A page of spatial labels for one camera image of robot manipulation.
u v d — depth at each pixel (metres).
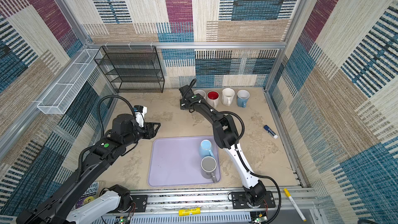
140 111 0.65
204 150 0.82
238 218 0.70
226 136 0.65
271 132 0.95
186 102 0.79
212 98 1.11
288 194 0.75
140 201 0.74
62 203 0.40
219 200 0.76
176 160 0.85
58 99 0.70
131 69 1.11
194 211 0.70
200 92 1.06
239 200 0.73
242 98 1.02
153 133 0.68
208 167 0.73
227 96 1.02
